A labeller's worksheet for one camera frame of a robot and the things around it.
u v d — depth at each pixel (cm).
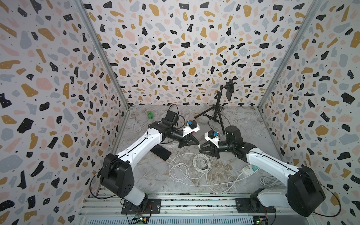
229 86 88
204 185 81
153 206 73
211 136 66
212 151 70
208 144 73
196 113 114
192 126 65
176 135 67
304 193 42
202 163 90
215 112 106
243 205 75
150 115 113
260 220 72
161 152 96
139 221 71
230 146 67
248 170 85
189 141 70
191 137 69
